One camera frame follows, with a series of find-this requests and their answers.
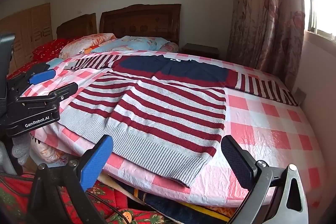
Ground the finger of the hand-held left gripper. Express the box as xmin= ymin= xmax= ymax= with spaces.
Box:
xmin=16 ymin=82 xmax=78 ymax=107
xmin=8 ymin=63 xmax=56 ymax=94

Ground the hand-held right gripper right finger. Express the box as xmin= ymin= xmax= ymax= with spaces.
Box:
xmin=221 ymin=135 xmax=309 ymax=224

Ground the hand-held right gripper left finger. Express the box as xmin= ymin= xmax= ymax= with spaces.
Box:
xmin=26 ymin=135 xmax=114 ymax=224

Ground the red grey striped knit sweater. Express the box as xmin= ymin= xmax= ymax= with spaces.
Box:
xmin=58 ymin=52 xmax=299 ymax=187

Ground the red patterned quilt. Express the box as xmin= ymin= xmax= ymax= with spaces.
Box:
xmin=7 ymin=38 xmax=79 ymax=80

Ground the white floral cloth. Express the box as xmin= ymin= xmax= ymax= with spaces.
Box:
xmin=30 ymin=132 xmax=76 ymax=167

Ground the pink white checked bed sheet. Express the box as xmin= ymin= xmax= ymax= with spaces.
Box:
xmin=20 ymin=49 xmax=327 ymax=207

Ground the orange floral pillow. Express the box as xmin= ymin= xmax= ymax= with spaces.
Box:
xmin=61 ymin=33 xmax=116 ymax=59

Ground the light wooden wardrobe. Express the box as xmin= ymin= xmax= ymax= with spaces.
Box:
xmin=0 ymin=3 xmax=53 ymax=75

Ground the small dark wooden headboard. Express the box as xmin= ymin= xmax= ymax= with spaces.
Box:
xmin=56 ymin=13 xmax=97 ymax=39

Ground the dark blue blanket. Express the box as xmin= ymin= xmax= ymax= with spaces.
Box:
xmin=126 ymin=185 xmax=237 ymax=224

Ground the light blue floral pillow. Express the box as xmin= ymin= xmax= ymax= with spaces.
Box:
xmin=91 ymin=36 xmax=170 ymax=53

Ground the red floral blanket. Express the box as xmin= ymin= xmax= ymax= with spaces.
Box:
xmin=0 ymin=174 xmax=168 ymax=224

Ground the large dark wooden headboard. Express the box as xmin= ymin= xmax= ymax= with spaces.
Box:
xmin=99 ymin=4 xmax=181 ymax=46

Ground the pink floral bedding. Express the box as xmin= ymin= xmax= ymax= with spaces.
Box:
xmin=157 ymin=42 xmax=179 ymax=53

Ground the dark wooden nightstand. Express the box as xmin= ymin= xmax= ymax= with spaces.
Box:
xmin=182 ymin=43 xmax=219 ymax=59

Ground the pink floral curtain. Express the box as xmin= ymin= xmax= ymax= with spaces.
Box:
xmin=226 ymin=0 xmax=306 ymax=92

